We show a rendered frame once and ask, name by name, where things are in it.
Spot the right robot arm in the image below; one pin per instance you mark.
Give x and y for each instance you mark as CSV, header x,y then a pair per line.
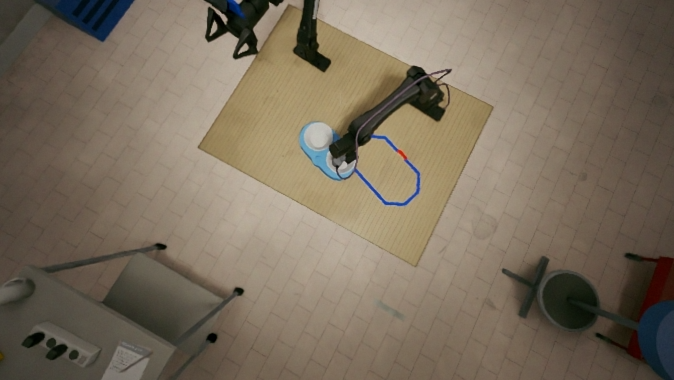
x,y
306,33

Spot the blue tape outline with red notch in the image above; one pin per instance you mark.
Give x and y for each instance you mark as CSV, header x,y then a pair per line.
x,y
405,159

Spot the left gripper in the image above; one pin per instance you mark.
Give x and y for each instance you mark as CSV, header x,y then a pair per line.
x,y
348,158

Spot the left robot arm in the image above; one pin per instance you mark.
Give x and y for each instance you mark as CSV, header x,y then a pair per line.
x,y
406,92

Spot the grey steel bowl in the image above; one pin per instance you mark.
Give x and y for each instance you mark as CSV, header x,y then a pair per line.
x,y
344,168
318,136

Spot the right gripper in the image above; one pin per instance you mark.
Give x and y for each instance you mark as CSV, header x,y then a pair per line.
x,y
241,26

